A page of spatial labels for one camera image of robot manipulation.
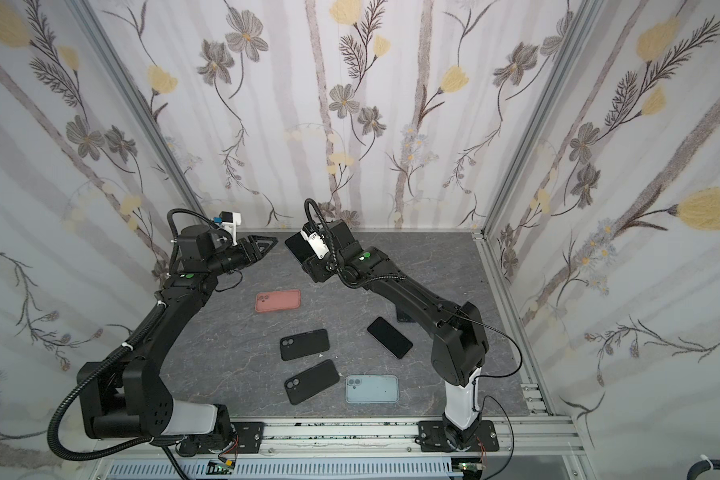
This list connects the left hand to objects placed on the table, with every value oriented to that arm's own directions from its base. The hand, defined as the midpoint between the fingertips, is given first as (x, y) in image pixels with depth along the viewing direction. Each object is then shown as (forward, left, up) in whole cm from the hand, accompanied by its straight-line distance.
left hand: (268, 234), depth 78 cm
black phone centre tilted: (-17, -34, -30) cm, 48 cm away
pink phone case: (-3, +3, -30) cm, 30 cm away
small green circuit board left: (-49, +13, -33) cm, 60 cm away
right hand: (-3, -10, -3) cm, 11 cm away
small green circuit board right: (-51, -50, -28) cm, 77 cm away
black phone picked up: (-7, -10, +3) cm, 12 cm away
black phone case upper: (-18, -5, -31) cm, 36 cm away
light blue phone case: (-32, -27, -30) cm, 51 cm away
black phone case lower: (-29, -9, -31) cm, 43 cm away
